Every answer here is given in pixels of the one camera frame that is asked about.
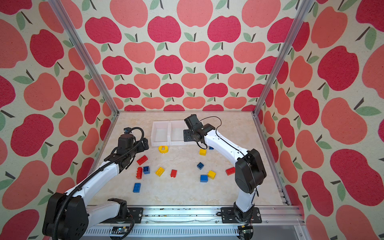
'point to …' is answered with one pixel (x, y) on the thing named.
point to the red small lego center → (173, 173)
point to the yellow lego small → (202, 152)
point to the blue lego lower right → (204, 178)
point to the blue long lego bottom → (137, 187)
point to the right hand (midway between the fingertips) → (194, 134)
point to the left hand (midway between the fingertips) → (143, 141)
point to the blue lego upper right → (211, 148)
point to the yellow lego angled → (160, 171)
